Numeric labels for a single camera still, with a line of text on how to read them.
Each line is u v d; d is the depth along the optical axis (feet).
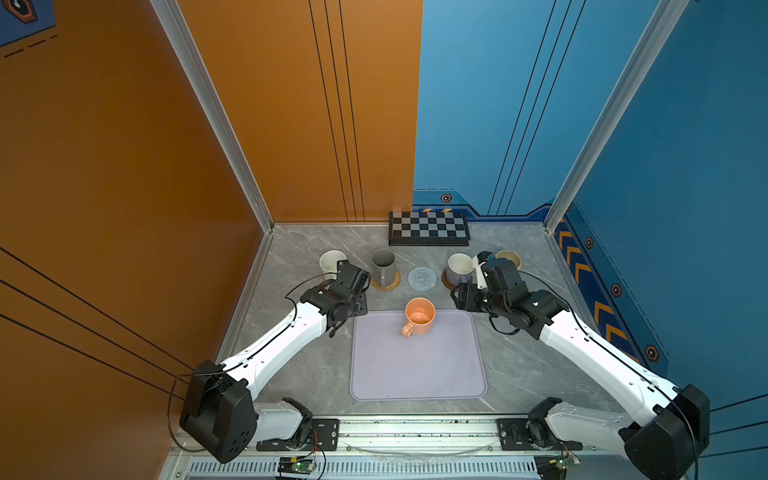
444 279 3.36
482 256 2.31
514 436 2.37
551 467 2.32
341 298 1.95
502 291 1.87
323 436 2.42
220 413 1.31
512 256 3.26
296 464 2.32
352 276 2.08
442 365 2.92
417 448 2.38
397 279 3.38
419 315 3.05
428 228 3.80
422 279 3.38
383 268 3.09
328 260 3.17
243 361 1.43
